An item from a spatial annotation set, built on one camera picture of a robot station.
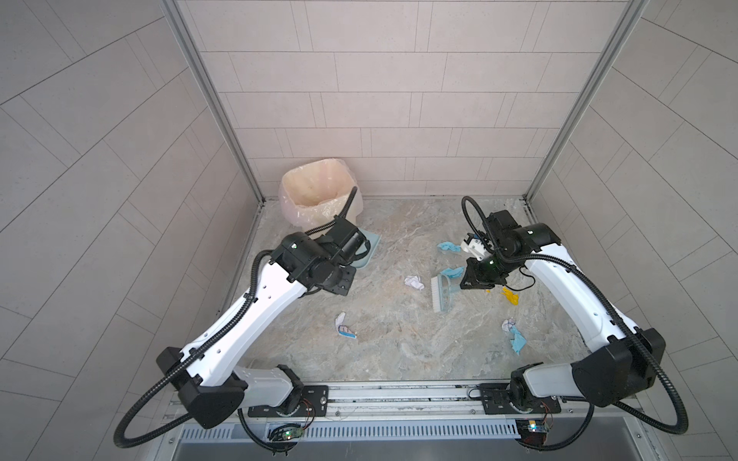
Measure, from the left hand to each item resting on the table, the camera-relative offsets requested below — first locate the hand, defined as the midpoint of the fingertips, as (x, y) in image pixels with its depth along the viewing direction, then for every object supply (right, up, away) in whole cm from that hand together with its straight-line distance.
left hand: (347, 279), depth 68 cm
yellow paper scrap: (+49, -10, +20) cm, 53 cm away
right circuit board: (+45, -36, 0) cm, 58 cm away
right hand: (+29, -2, +5) cm, 29 cm away
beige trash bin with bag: (-17, +23, +31) cm, 42 cm away
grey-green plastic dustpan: (+6, +9, +2) cm, 11 cm away
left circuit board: (-14, -35, -3) cm, 38 cm away
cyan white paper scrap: (+46, -20, +11) cm, 51 cm away
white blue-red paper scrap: (-3, -17, +13) cm, 22 cm away
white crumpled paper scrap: (+19, -6, +23) cm, 30 cm away
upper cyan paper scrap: (+32, +5, +33) cm, 46 cm away
